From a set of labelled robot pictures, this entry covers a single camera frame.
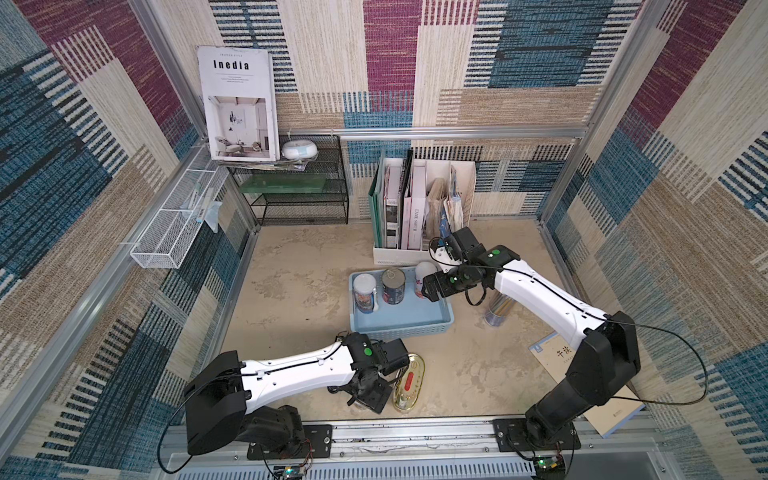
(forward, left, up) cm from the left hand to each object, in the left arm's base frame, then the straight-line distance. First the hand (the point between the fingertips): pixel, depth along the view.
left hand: (369, 397), depth 75 cm
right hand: (+26, -18, +11) cm, 34 cm away
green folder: (+46, -3, +26) cm, 53 cm away
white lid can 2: (+32, -15, +9) cm, 37 cm away
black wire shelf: (+74, +22, +4) cm, 77 cm away
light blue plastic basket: (+25, -13, -5) cm, 28 cm away
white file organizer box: (+57, -26, +21) cm, 65 cm away
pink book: (+49, -14, +15) cm, 54 cm away
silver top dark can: (+30, -7, +5) cm, 31 cm away
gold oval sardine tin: (+4, -10, -2) cm, 11 cm away
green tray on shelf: (+56, +27, +23) cm, 66 cm away
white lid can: (+26, +1, +7) cm, 27 cm away
